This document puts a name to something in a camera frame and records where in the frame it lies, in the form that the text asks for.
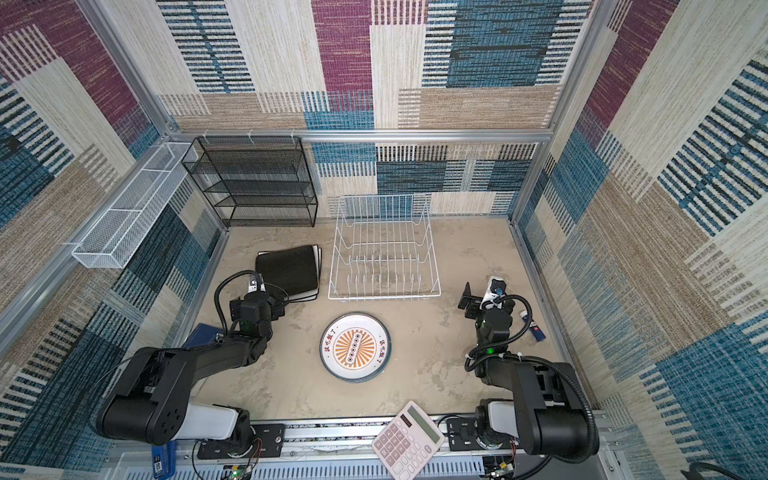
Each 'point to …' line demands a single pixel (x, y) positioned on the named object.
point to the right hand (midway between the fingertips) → (484, 288)
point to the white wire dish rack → (384, 248)
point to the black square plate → (294, 269)
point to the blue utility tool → (164, 460)
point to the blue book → (203, 335)
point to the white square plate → (312, 294)
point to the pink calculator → (409, 444)
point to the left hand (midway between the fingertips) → (256, 291)
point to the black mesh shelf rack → (255, 181)
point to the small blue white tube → (534, 328)
